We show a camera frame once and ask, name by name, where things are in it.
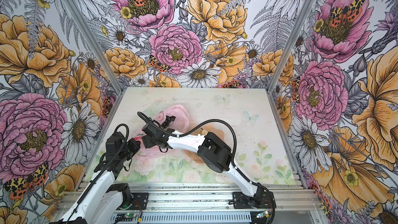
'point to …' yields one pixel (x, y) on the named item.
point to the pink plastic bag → (181, 123)
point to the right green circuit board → (265, 213)
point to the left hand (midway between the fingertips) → (141, 145)
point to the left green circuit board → (124, 217)
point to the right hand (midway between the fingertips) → (151, 142)
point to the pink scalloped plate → (217, 132)
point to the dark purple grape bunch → (168, 120)
